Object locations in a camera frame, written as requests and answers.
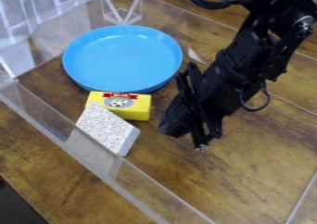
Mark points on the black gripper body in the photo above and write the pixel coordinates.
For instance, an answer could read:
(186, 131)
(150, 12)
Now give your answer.
(215, 93)

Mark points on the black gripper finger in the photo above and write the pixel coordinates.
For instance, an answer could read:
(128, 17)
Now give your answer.
(175, 122)
(178, 105)

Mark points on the yellow rectangular block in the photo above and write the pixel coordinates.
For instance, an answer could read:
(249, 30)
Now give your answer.
(130, 106)

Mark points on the white speckled foam block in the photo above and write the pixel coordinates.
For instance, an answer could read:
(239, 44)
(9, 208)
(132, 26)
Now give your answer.
(108, 129)

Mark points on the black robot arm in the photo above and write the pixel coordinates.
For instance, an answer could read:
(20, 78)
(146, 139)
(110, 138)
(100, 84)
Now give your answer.
(277, 26)

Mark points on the blue round tray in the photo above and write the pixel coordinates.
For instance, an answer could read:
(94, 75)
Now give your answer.
(126, 58)

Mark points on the clear acrylic enclosure wall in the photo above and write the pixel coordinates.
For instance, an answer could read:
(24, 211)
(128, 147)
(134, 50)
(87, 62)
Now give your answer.
(253, 177)

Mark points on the clear acrylic corner bracket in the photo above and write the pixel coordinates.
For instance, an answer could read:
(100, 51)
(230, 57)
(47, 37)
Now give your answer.
(119, 15)

